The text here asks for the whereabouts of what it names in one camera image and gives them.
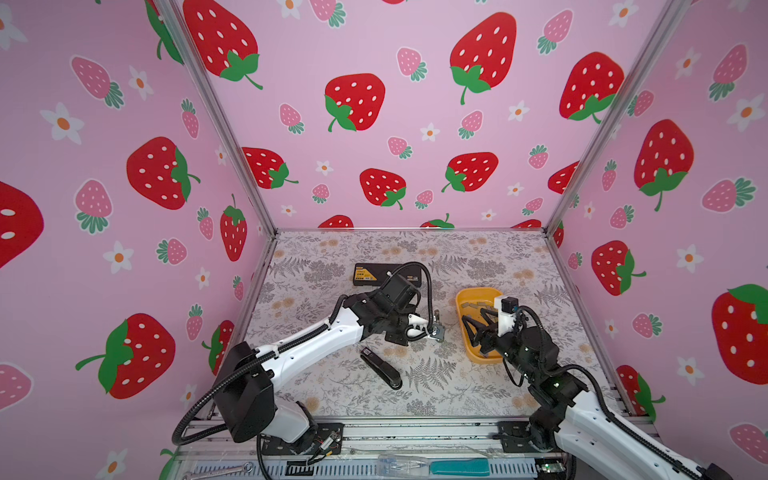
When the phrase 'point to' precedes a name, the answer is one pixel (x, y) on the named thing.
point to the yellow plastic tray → (469, 301)
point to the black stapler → (386, 372)
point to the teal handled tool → (466, 467)
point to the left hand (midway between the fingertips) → (418, 319)
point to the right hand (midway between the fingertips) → (471, 315)
